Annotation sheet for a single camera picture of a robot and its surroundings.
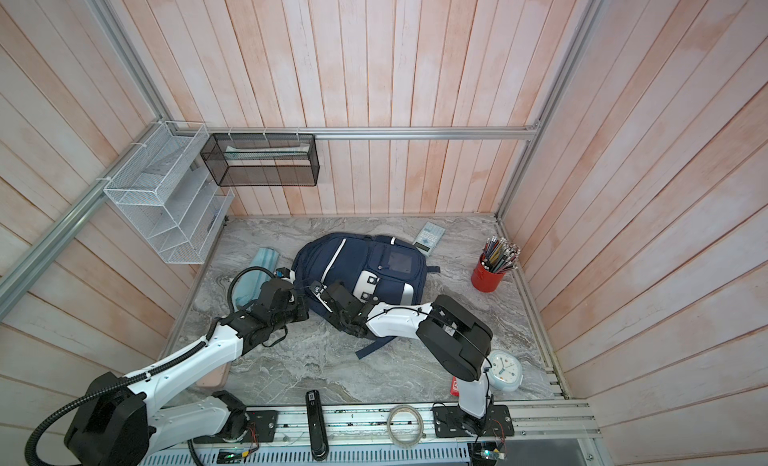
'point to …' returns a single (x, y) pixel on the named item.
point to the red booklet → (454, 387)
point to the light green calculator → (429, 238)
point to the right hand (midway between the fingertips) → (334, 300)
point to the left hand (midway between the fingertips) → (308, 306)
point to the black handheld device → (318, 438)
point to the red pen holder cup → (482, 279)
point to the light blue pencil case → (247, 289)
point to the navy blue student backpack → (386, 272)
